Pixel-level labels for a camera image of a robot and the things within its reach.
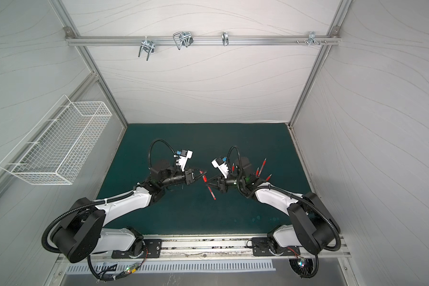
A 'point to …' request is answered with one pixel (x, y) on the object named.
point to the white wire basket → (55, 151)
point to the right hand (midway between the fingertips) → (206, 183)
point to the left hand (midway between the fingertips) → (203, 173)
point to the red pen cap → (211, 192)
